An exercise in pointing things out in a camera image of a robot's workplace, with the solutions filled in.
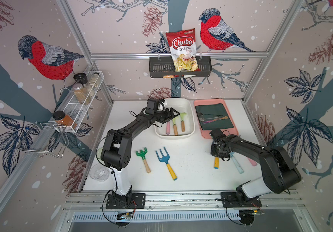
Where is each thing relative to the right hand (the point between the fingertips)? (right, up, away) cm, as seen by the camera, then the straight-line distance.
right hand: (215, 153), depth 91 cm
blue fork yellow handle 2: (-1, -4, -6) cm, 7 cm away
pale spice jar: (-80, +49, +2) cm, 94 cm away
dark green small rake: (-47, 0, -1) cm, 47 cm away
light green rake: (-20, +19, +13) cm, 31 cm away
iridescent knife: (+13, +23, +17) cm, 31 cm away
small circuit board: (-52, -26, -20) cm, 61 cm away
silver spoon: (-5, +22, +15) cm, 27 cm away
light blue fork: (+11, -5, -6) cm, 14 cm away
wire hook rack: (-79, +16, -34) cm, 88 cm away
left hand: (-24, +26, -3) cm, 35 cm away
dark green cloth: (+4, +23, +19) cm, 30 cm away
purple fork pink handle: (-31, +15, +10) cm, 36 cm away
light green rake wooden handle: (-26, +15, +9) cm, 31 cm away
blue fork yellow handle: (-32, -3, -3) cm, 32 cm away
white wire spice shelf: (-80, +29, -16) cm, 87 cm away
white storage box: (-20, +33, +28) cm, 48 cm away
